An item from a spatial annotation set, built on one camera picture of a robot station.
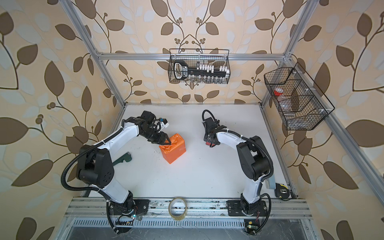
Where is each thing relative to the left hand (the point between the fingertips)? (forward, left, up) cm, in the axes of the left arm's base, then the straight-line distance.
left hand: (167, 141), depth 86 cm
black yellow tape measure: (-23, -62, -9) cm, 67 cm away
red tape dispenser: (+5, -24, -10) cm, 27 cm away
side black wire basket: (+10, -69, +22) cm, 73 cm away
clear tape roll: (-36, -8, -12) cm, 39 cm away
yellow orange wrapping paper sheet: (-4, -5, 0) cm, 6 cm away
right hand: (+7, -26, -8) cm, 28 cm away
